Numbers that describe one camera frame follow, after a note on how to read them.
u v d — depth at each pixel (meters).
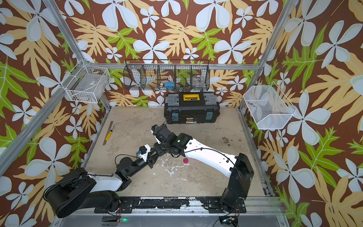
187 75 0.98
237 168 0.41
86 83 0.85
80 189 0.46
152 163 0.72
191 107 0.99
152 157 0.72
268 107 0.84
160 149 0.66
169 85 0.94
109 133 1.04
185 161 0.90
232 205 0.62
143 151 0.66
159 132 0.55
